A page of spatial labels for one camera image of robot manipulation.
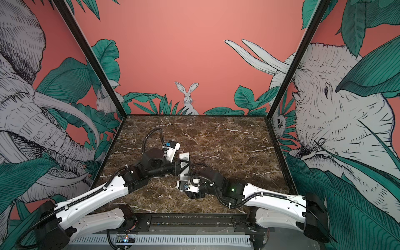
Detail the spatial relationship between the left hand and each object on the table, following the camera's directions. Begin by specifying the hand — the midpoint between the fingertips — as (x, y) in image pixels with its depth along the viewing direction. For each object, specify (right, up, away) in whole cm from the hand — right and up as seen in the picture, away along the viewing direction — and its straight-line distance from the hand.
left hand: (189, 162), depth 70 cm
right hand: (-3, -8, -2) cm, 8 cm away
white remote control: (-2, +3, 0) cm, 3 cm away
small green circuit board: (-30, -35, 0) cm, 46 cm away
